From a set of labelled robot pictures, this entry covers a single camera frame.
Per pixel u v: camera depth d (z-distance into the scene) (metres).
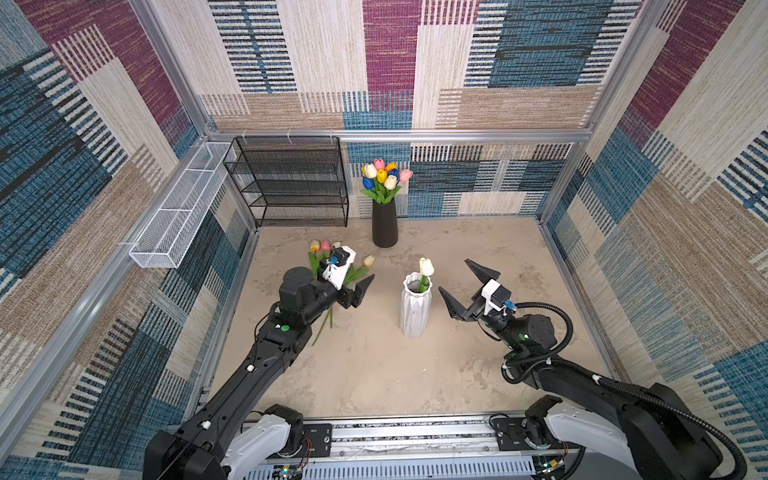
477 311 0.63
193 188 0.83
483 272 0.67
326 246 1.11
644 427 0.42
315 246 1.12
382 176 0.89
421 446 0.73
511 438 0.73
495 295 0.57
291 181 1.11
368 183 0.93
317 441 0.73
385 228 1.08
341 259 0.61
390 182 0.87
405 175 0.91
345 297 0.66
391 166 0.91
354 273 1.05
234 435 0.54
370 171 0.91
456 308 0.64
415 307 0.76
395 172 0.89
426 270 0.70
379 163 0.92
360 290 0.67
